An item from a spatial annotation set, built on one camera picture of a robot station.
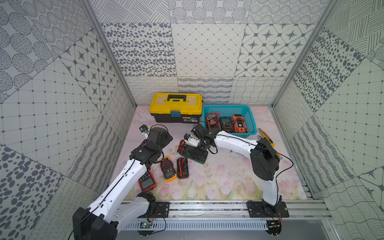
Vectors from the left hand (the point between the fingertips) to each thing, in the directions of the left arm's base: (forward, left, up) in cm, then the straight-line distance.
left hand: (161, 134), depth 78 cm
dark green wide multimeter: (-6, -16, -8) cm, 19 cm away
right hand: (-1, -20, -16) cm, 26 cm away
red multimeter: (-19, +7, -17) cm, 27 cm away
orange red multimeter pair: (+21, -29, -12) cm, 38 cm away
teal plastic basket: (+27, -40, -9) cm, 49 cm away
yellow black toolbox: (+26, -5, -6) cm, 27 cm away
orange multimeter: (+22, -48, -17) cm, 56 cm away
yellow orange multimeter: (-12, -2, -18) cm, 21 cm away
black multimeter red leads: (-11, -11, -18) cm, 23 cm away
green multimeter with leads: (+22, -40, -18) cm, 49 cm away
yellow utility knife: (+17, -66, -21) cm, 71 cm away
